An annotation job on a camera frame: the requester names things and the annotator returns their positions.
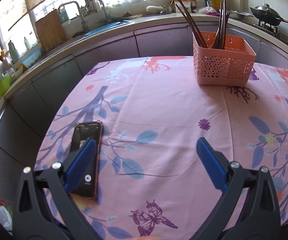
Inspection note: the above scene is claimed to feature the brown wooden chopstick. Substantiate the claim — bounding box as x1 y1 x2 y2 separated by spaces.
221 11 230 50
178 0 209 49
213 0 225 49
219 0 226 49
212 2 224 49

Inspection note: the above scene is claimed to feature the chrome kitchen faucet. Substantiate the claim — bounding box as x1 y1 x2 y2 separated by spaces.
57 0 90 32

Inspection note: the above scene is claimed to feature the person's left hand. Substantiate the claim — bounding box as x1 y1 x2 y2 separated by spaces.
128 236 161 240

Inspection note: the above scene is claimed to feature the white plastic bag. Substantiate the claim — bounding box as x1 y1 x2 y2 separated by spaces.
0 201 13 232

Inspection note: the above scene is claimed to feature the smartphone with pink case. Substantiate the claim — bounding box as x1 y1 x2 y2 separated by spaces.
65 121 103 199

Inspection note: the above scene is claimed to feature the pink floral tablecloth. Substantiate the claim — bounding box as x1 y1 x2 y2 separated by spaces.
35 56 288 239

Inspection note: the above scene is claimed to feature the green plastic bowl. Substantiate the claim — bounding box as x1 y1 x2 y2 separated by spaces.
0 74 11 97

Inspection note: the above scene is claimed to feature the pink plastic utensil basket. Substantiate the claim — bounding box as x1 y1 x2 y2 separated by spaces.
193 31 256 87

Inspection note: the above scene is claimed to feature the wooden cutting board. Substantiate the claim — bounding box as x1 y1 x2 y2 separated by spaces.
35 9 67 54

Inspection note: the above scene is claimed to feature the gas stove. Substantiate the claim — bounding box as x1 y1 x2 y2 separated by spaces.
252 22 288 45

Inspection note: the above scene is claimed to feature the dark chopstick in basket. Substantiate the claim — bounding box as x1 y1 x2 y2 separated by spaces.
221 0 227 49
175 3 206 48
224 11 231 49

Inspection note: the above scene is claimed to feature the black wok with lid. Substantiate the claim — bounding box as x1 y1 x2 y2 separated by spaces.
250 4 288 26

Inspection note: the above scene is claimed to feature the blue sink mat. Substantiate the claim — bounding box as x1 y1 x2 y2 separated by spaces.
84 20 133 37

